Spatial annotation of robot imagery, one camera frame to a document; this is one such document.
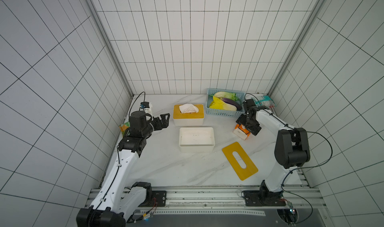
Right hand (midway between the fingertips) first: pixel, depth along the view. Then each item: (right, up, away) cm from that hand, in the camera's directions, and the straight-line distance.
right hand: (239, 125), depth 95 cm
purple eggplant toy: (+2, +13, +8) cm, 16 cm away
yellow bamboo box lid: (-40, +7, +1) cm, 41 cm away
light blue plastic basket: (+7, +21, +19) cm, 29 cm away
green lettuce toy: (-8, +21, +15) cm, 27 cm away
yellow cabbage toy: (-13, +14, +7) cm, 20 cm away
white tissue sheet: (-33, +11, 0) cm, 35 cm away
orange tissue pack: (0, -3, -4) cm, 5 cm away
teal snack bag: (+25, +17, +17) cm, 35 cm away
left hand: (-47, +6, -17) cm, 51 cm away
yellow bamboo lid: (-2, -26, -13) cm, 29 cm away
